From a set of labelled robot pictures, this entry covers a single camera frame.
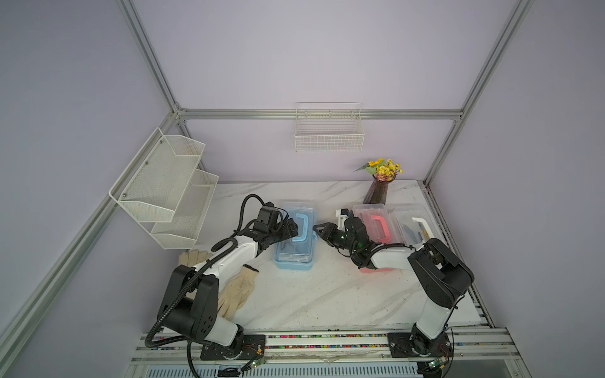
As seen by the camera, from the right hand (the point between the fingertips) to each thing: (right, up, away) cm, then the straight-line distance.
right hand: (315, 232), depth 90 cm
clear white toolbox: (+39, +3, +4) cm, 40 cm away
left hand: (-10, 0, -1) cm, 10 cm away
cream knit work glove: (-29, -21, -6) cm, 37 cm away
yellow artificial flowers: (+27, +25, +1) cm, 36 cm away
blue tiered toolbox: (-7, -9, +2) cm, 11 cm away
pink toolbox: (+25, +2, 0) cm, 25 cm away
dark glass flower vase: (+27, +16, +11) cm, 33 cm away
